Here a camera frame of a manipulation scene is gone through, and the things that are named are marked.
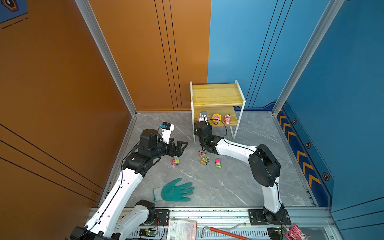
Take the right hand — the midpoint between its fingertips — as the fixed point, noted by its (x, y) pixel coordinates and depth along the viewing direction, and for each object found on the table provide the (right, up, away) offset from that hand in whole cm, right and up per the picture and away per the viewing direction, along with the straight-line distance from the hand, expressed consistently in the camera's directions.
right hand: (198, 121), depth 91 cm
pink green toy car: (-14, -24, -2) cm, 28 cm away
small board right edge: (+37, -54, -20) cm, 68 cm away
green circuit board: (-24, -53, -21) cm, 62 cm away
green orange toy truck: (+4, -24, 0) cm, 24 cm away
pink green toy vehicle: (+12, -25, -1) cm, 28 cm away
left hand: (-9, -10, -18) cm, 23 cm away
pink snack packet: (+45, -52, -23) cm, 73 cm away
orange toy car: (+3, -20, +3) cm, 20 cm away
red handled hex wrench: (+12, -53, -21) cm, 58 cm away
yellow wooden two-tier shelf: (+14, +9, -11) cm, 20 cm away
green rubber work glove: (-14, -38, -11) cm, 42 cm away
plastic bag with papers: (-8, -49, -24) cm, 56 cm away
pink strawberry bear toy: (+18, +2, -2) cm, 18 cm away
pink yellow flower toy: (+12, +3, -2) cm, 12 cm away
